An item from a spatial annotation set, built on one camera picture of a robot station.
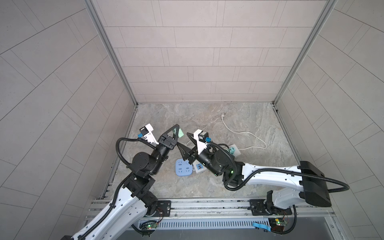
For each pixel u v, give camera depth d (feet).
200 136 1.63
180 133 1.92
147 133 1.78
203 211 2.32
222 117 3.53
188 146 1.81
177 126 1.90
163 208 2.32
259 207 2.33
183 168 2.65
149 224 2.11
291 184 1.38
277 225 2.22
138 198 1.59
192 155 1.72
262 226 2.15
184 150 1.84
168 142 1.77
